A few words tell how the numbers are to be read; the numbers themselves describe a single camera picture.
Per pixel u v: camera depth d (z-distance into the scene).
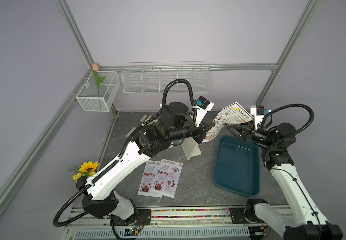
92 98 0.79
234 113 0.54
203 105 0.44
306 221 0.38
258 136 0.56
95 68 0.89
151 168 0.91
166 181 0.85
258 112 0.53
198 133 0.48
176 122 0.40
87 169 0.65
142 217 0.74
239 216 0.74
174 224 0.73
